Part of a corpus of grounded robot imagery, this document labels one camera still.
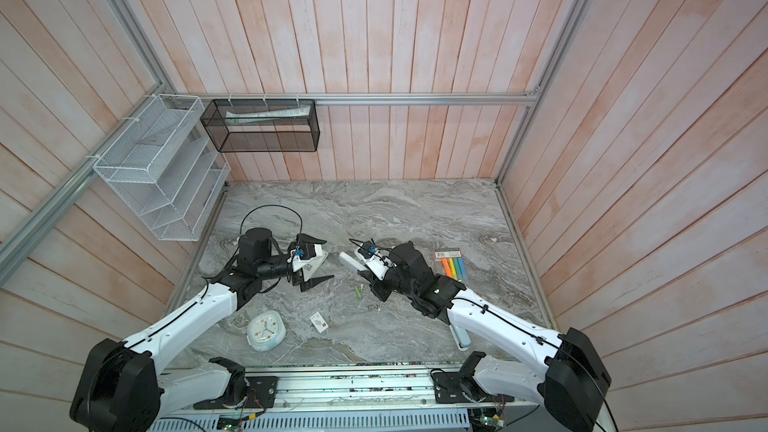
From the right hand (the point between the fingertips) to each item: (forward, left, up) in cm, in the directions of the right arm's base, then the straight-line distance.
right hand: (365, 268), depth 77 cm
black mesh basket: (+51, +39, +9) cm, 65 cm away
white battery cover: (0, +4, +2) cm, 4 cm away
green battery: (+1, +3, -16) cm, 16 cm away
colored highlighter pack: (+11, -27, -16) cm, 33 cm away
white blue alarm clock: (-12, +28, -14) cm, 33 cm away
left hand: (+2, +11, 0) cm, 11 cm away
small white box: (-9, +13, -15) cm, 22 cm away
